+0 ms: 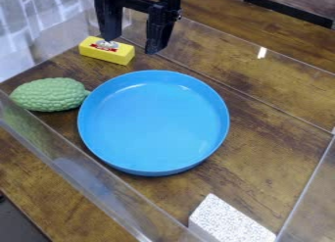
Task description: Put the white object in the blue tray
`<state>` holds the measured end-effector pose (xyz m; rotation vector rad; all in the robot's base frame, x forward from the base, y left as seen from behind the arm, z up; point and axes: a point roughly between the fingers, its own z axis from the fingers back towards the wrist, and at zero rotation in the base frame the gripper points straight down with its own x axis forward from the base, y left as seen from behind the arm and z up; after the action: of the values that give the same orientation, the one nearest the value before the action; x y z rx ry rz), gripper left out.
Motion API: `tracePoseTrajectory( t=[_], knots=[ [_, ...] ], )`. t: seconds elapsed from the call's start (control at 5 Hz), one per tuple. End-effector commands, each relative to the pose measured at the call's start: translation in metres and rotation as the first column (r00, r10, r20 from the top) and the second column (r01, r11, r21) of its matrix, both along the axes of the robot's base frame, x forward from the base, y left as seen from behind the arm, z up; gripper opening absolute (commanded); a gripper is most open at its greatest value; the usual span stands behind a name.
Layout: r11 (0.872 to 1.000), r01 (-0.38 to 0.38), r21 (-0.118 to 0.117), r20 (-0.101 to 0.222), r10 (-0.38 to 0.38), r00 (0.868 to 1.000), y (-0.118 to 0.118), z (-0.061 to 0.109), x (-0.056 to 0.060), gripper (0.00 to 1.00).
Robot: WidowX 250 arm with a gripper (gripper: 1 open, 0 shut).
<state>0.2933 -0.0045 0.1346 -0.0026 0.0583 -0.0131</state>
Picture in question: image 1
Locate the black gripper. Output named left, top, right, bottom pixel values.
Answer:
left=95, top=0, right=181, bottom=54

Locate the yellow block with red label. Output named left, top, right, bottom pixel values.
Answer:
left=79, top=36, right=135, bottom=66

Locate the blue round tray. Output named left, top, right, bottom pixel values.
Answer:
left=77, top=70, right=231, bottom=176

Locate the white sheer curtain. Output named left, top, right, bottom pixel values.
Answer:
left=0, top=0, right=99, bottom=83

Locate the green bumpy bitter gourd toy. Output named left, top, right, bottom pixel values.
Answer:
left=9, top=77, right=91, bottom=112

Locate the dark baseboard strip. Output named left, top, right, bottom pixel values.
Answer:
left=243, top=0, right=335, bottom=29

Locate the white speckled foam block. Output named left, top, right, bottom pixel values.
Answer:
left=188, top=194, right=276, bottom=242

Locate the clear acrylic enclosure wall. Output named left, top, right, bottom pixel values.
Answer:
left=0, top=0, right=335, bottom=242

